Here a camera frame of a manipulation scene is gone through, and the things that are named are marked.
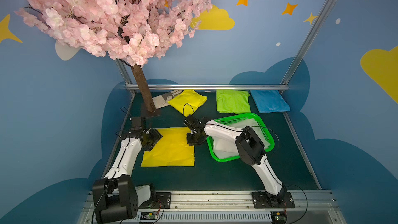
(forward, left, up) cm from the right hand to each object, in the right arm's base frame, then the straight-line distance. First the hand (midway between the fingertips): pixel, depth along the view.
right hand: (190, 143), depth 93 cm
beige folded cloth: (+34, +26, -1) cm, 43 cm away
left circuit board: (-37, +16, -2) cm, 41 cm away
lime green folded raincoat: (+36, -30, 0) cm, 47 cm away
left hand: (-2, +17, +9) cm, 20 cm away
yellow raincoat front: (-5, +10, 0) cm, 11 cm away
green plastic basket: (+16, -27, +5) cm, 31 cm away
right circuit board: (-34, -46, -4) cm, 57 cm away
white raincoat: (-4, -20, +4) cm, 21 cm away
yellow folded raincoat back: (+32, +6, +2) cm, 33 cm away
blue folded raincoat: (+39, -56, -1) cm, 68 cm away
